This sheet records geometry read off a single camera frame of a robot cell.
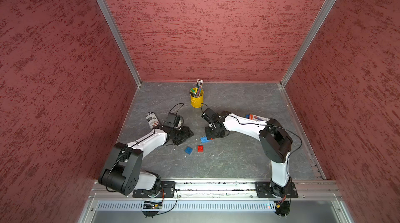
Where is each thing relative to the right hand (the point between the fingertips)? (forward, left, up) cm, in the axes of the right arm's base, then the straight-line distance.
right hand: (211, 138), depth 89 cm
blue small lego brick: (-6, +13, -1) cm, 15 cm away
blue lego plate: (0, +4, 0) cm, 4 cm away
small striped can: (+13, +37, +2) cm, 39 cm away
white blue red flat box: (+14, -31, -2) cm, 34 cm away
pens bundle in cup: (+29, +9, +10) cm, 32 cm away
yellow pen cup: (+23, +9, +5) cm, 26 cm away
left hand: (-1, +12, +2) cm, 12 cm away
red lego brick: (-6, +7, 0) cm, 9 cm away
